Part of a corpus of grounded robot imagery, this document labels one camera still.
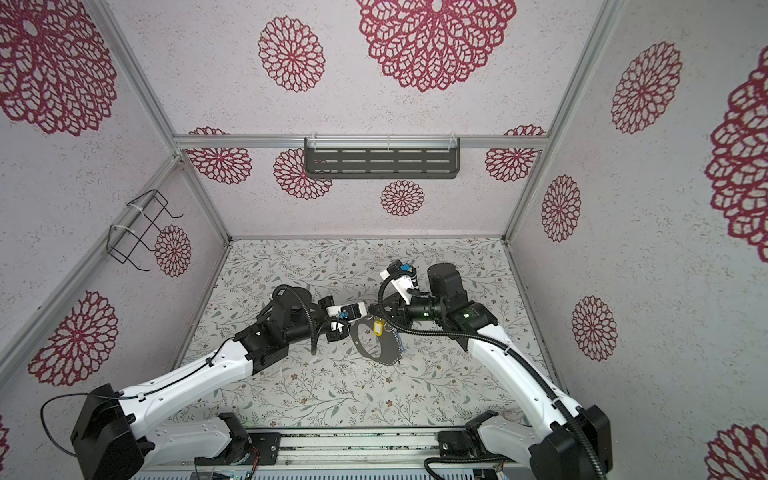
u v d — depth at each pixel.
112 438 0.38
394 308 0.63
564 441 0.38
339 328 0.64
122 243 0.73
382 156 0.94
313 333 0.61
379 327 0.69
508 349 0.47
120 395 0.42
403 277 0.61
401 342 0.74
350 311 0.59
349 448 0.76
